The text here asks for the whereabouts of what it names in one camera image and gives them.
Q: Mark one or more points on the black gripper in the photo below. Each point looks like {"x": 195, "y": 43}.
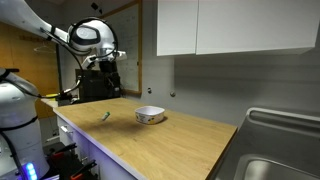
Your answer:
{"x": 108, "y": 71}

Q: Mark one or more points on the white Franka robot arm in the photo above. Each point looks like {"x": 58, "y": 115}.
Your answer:
{"x": 20, "y": 110}

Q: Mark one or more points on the white bowl with yellow print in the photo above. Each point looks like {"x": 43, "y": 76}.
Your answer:
{"x": 149, "y": 115}

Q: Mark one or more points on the black box appliance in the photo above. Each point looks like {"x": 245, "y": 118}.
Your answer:
{"x": 88, "y": 88}

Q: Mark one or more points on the wood-framed whiteboard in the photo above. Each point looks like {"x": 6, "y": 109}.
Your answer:
{"x": 128, "y": 43}

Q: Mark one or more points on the small yellow object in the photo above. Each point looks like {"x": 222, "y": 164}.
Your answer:
{"x": 51, "y": 95}

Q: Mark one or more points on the black ceiling fixture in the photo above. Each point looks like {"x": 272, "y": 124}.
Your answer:
{"x": 96, "y": 7}

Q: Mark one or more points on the wooden door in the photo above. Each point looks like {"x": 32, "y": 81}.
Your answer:
{"x": 30, "y": 66}

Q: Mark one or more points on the narrow white cabinet door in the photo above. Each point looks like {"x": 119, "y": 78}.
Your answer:
{"x": 176, "y": 28}

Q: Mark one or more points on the wide white cabinet door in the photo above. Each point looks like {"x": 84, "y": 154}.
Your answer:
{"x": 253, "y": 26}

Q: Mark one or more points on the stainless steel sink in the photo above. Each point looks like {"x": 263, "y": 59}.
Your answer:
{"x": 276, "y": 146}

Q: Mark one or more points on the small dark wall fitting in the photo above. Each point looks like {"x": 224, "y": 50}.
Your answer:
{"x": 149, "y": 90}

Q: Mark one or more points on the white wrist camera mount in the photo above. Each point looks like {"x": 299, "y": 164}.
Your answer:
{"x": 100, "y": 57}

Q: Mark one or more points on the round metal wall knob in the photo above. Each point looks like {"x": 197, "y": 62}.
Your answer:
{"x": 172, "y": 94}

